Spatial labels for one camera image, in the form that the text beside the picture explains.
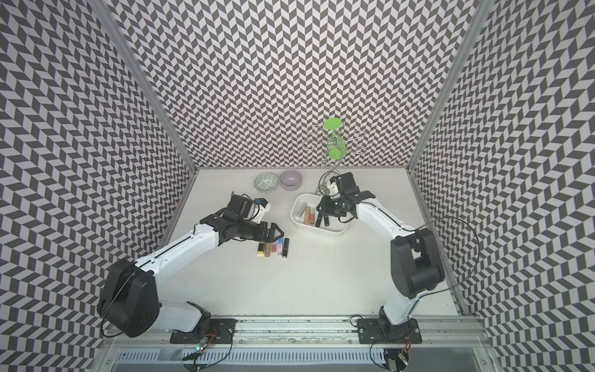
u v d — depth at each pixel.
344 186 0.71
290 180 1.10
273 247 0.91
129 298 0.41
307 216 0.99
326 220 0.99
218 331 0.72
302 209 1.02
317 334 0.74
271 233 0.74
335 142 0.84
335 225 0.94
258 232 0.74
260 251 0.90
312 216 0.99
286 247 0.91
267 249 0.91
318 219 0.99
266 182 1.12
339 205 0.76
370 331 0.74
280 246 0.91
